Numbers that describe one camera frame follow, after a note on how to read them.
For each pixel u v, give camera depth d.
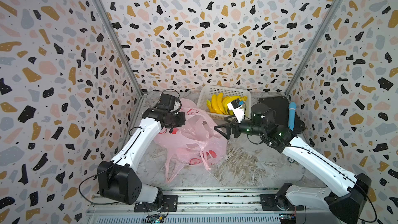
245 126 0.60
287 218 0.72
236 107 0.59
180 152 0.89
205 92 1.15
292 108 1.03
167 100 0.63
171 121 0.66
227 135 0.60
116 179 0.42
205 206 0.73
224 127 0.59
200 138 0.84
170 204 0.74
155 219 0.70
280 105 1.06
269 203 0.73
